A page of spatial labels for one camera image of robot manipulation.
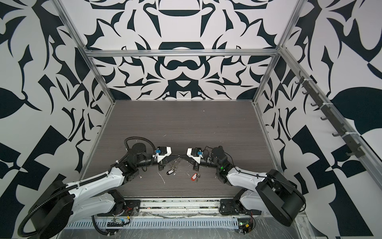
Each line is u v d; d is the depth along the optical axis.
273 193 0.43
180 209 0.75
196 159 0.66
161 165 0.66
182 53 0.92
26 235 0.39
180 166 0.89
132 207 0.73
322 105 0.59
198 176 0.85
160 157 0.65
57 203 0.41
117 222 0.73
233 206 0.67
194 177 0.84
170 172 0.85
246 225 0.71
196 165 0.68
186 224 0.65
